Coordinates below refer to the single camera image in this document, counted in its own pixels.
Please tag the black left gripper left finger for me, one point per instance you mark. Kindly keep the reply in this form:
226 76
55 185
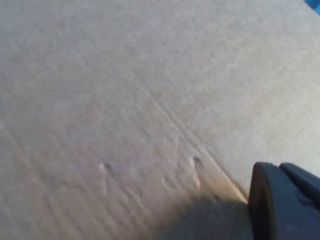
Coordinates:
278 210

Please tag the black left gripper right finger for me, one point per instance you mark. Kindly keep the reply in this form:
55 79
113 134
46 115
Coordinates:
306 182

